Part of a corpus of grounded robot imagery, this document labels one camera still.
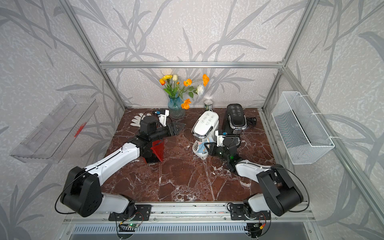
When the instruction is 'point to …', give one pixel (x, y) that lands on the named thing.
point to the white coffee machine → (204, 132)
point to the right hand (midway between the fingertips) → (205, 143)
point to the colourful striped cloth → (201, 148)
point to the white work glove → (138, 118)
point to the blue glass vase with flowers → (177, 103)
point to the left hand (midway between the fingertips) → (182, 126)
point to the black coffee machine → (234, 121)
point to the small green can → (208, 105)
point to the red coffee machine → (157, 155)
